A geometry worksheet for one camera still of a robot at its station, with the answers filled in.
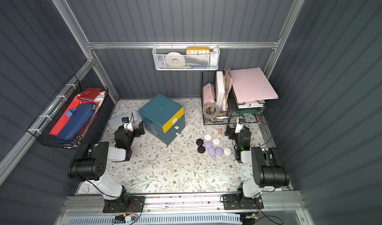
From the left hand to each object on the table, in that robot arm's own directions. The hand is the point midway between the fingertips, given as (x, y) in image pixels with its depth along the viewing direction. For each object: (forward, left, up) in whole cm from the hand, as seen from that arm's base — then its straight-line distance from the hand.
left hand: (136, 122), depth 93 cm
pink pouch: (+22, -47, +3) cm, 52 cm away
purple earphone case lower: (-15, -48, -11) cm, 51 cm away
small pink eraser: (0, -55, -12) cm, 56 cm away
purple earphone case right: (-15, -52, -11) cm, 55 cm away
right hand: (-3, -65, -3) cm, 65 cm away
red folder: (+3, +22, +20) cm, 30 cm away
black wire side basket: (-14, +27, +24) cm, 39 cm away
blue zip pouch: (-13, +17, +20) cm, 30 cm away
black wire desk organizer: (+10, -77, -2) cm, 77 cm away
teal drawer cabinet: (-6, -20, +11) cm, 24 cm away
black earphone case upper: (-8, -40, -11) cm, 43 cm away
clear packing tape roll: (+14, -49, -6) cm, 52 cm away
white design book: (+12, -53, +13) cm, 56 cm away
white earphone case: (-6, -46, -10) cm, 47 cm away
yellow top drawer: (-6, -23, +7) cm, 25 cm away
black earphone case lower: (-14, -41, -11) cm, 45 cm away
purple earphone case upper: (-11, -46, -10) cm, 48 cm away
